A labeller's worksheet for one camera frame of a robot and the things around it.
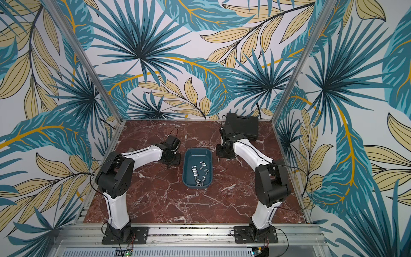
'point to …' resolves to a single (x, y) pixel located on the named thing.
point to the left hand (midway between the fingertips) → (176, 162)
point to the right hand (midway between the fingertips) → (220, 153)
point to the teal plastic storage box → (197, 168)
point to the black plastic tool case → (248, 126)
